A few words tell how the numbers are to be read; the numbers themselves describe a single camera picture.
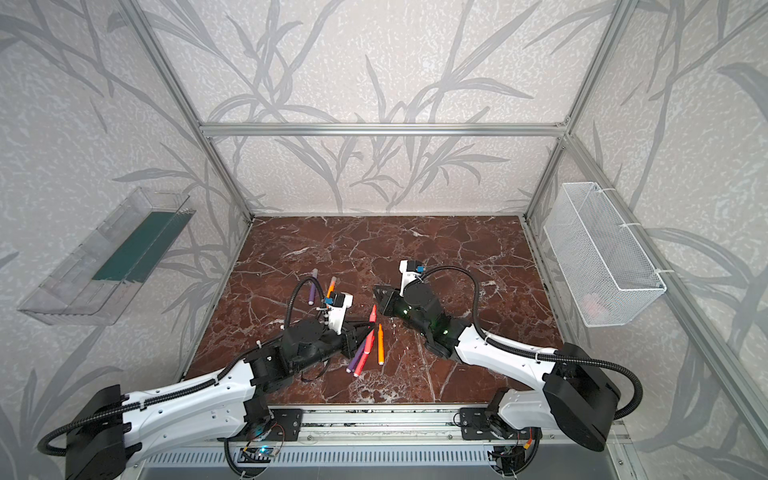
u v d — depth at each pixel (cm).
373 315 74
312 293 98
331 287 99
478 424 74
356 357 84
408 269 71
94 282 64
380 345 86
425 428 76
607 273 61
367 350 73
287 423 74
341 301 67
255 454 72
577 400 41
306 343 56
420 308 57
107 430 40
